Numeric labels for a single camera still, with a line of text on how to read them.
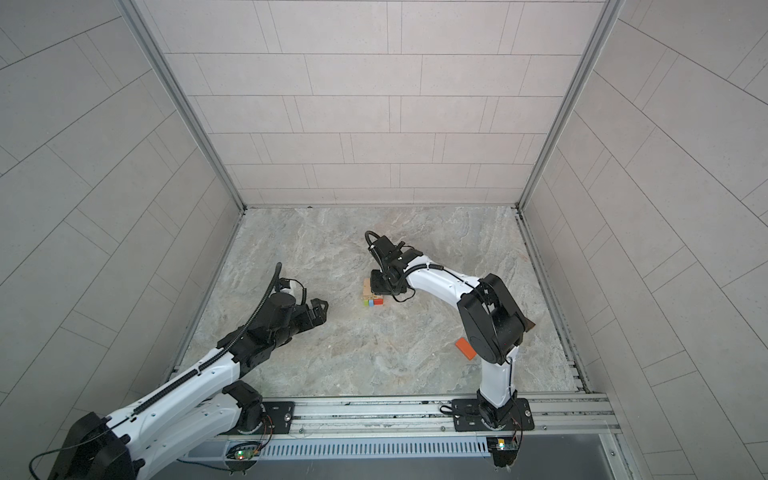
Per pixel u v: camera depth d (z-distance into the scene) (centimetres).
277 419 71
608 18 71
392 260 67
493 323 48
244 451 64
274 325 61
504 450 68
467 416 71
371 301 89
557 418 72
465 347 83
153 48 76
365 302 89
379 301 89
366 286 87
